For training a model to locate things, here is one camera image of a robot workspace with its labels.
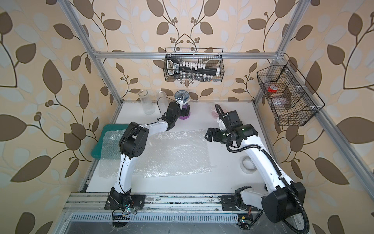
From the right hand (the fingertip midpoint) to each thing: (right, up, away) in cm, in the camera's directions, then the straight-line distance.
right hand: (212, 137), depth 78 cm
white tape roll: (+22, -18, +9) cm, 30 cm away
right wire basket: (+41, +20, -4) cm, 45 cm away
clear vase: (-44, +19, +32) cm, 58 cm away
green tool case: (-69, -10, +8) cm, 70 cm away
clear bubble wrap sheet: (-60, -12, +9) cm, 62 cm away
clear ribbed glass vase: (-32, +21, +25) cm, 46 cm away
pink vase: (+5, +13, +27) cm, 31 cm away
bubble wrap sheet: (-22, -12, +14) cm, 29 cm away
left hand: (-19, +22, +23) cm, 37 cm away
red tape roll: (+34, +27, +3) cm, 44 cm away
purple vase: (-15, +26, +18) cm, 35 cm away
